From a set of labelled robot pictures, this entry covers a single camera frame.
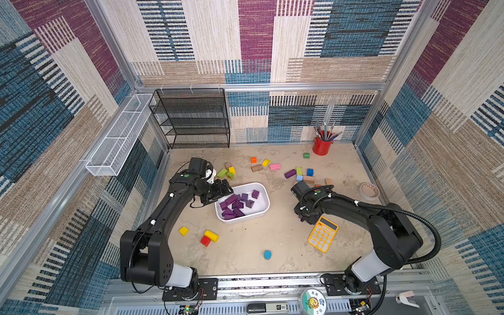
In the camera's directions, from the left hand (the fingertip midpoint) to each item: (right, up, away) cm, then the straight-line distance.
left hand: (226, 194), depth 84 cm
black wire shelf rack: (-23, +37, +25) cm, 50 cm away
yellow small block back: (+18, +13, +28) cm, 36 cm away
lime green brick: (-6, +7, +23) cm, 25 cm away
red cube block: (-9, -20, 0) cm, 22 cm away
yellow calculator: (+41, -18, +1) cm, 45 cm away
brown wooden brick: (+13, +11, +25) cm, 30 cm away
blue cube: (+41, +8, +21) cm, 47 cm away
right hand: (+34, -11, +6) cm, 36 cm away
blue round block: (+17, -24, -4) cm, 30 cm away
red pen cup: (+51, +22, +31) cm, 63 cm away
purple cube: (+7, -3, +13) cm, 15 cm away
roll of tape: (+66, -4, +13) cm, 68 cm away
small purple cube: (+9, -6, +11) cm, 16 cm away
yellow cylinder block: (-6, -18, +1) cm, 19 cm away
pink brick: (+23, +11, +26) cm, 36 cm away
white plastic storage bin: (+15, -8, +10) cm, 19 cm away
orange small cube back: (+11, +15, +29) cm, 34 cm away
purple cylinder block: (+31, +8, +22) cm, 39 cm away
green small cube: (+42, +17, +32) cm, 55 cm away
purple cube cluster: (+12, -2, +13) cm, 18 cm away
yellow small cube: (-19, -17, +3) cm, 26 cm away
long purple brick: (0, -10, +6) cm, 12 cm away
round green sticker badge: (+31, -32, -20) cm, 48 cm away
